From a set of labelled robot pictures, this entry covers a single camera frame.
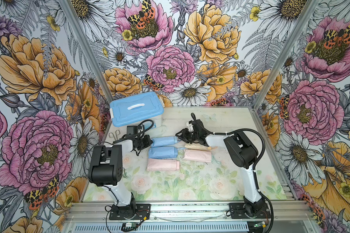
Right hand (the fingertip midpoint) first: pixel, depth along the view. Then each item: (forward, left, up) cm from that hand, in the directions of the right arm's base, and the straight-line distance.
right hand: (177, 138), depth 99 cm
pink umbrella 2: (-13, -13, -1) cm, 18 cm away
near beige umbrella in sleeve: (-7, -12, 0) cm, 14 cm away
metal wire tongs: (+9, +45, -3) cm, 46 cm away
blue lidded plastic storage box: (+12, +29, +15) cm, 35 cm away
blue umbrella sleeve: (-2, +9, +1) cm, 9 cm away
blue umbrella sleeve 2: (-11, +9, 0) cm, 14 cm away
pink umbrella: (-18, +11, 0) cm, 21 cm away
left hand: (-4, +17, -1) cm, 17 cm away
